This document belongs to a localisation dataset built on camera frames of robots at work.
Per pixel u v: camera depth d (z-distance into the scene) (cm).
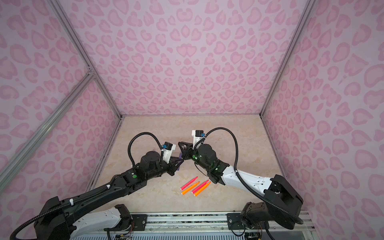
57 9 69
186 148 70
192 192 82
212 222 75
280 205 41
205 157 57
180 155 75
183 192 82
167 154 68
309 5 69
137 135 57
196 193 82
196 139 68
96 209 48
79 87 82
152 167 59
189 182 86
